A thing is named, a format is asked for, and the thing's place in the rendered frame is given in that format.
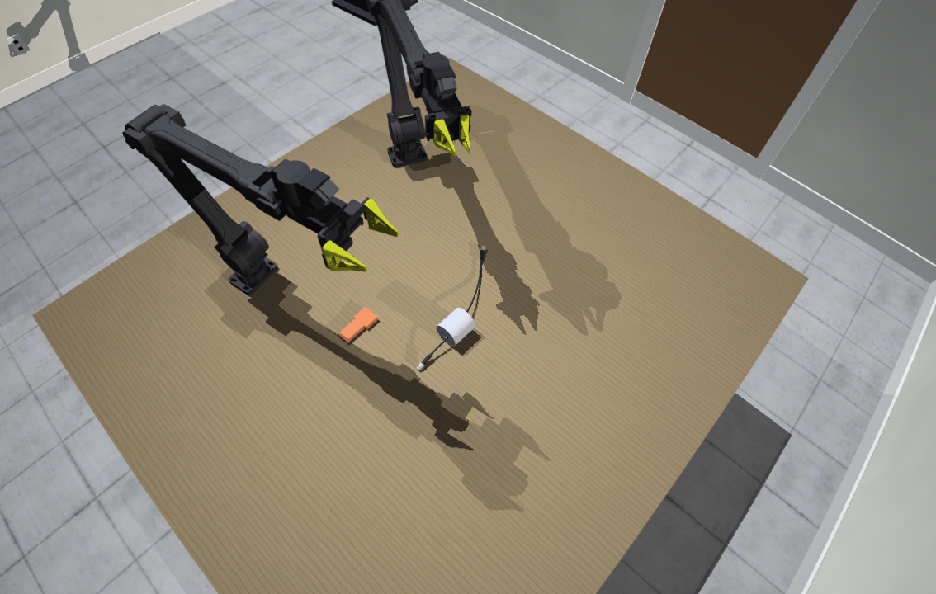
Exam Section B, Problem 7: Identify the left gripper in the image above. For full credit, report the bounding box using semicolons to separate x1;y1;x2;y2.
425;106;472;157

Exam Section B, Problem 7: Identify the orange stepped block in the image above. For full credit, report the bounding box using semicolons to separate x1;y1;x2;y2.
339;307;378;343

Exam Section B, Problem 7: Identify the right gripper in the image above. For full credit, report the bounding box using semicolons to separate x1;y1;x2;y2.
317;197;399;272

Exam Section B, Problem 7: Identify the white cylinder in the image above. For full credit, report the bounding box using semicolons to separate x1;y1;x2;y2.
436;308;475;347

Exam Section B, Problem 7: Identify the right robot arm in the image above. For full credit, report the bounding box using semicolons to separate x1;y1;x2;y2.
122;104;347;295

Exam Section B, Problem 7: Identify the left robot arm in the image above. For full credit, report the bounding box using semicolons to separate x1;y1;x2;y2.
366;0;462;167

